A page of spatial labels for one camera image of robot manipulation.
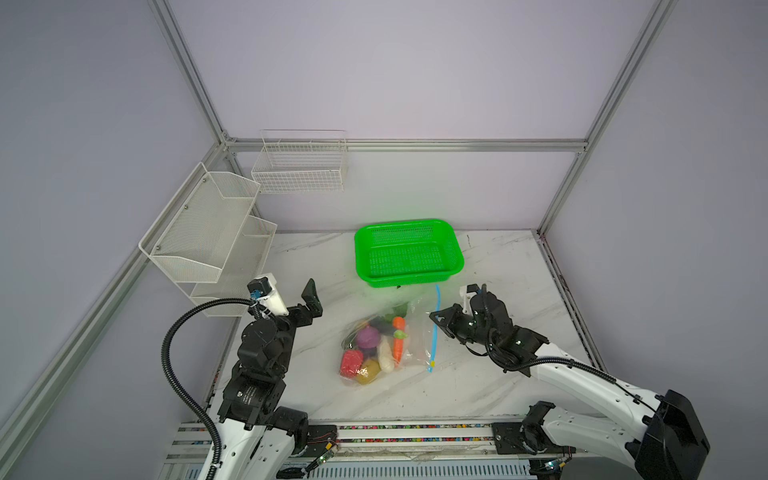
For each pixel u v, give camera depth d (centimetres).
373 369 77
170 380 42
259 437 47
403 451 73
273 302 56
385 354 82
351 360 78
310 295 59
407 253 114
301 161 95
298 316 59
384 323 89
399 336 80
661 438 39
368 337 81
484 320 58
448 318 69
